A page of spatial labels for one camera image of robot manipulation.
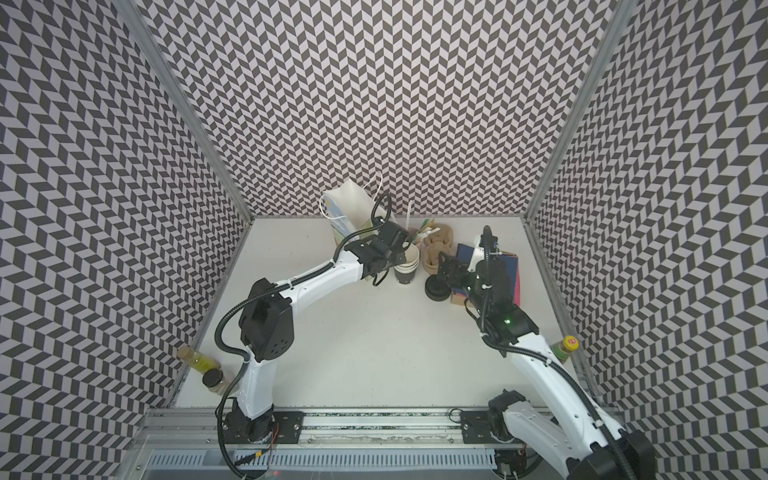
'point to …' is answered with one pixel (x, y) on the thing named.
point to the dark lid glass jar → (213, 378)
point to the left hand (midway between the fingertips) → (397, 253)
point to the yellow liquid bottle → (197, 361)
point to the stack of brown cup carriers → (435, 242)
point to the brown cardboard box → (458, 299)
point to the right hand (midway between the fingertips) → (452, 265)
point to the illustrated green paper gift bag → (352, 211)
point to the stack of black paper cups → (406, 271)
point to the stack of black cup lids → (436, 288)
